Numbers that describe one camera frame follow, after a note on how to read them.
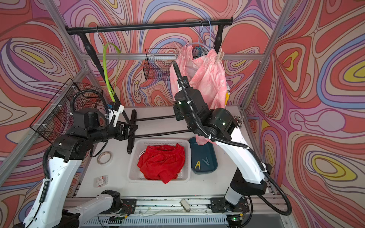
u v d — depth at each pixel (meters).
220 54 0.50
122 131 0.54
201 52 0.75
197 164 0.87
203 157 0.88
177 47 0.72
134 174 0.80
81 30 0.53
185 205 0.72
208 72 0.55
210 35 0.82
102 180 0.80
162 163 0.75
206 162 0.88
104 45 0.86
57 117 0.70
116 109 0.54
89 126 0.45
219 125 0.34
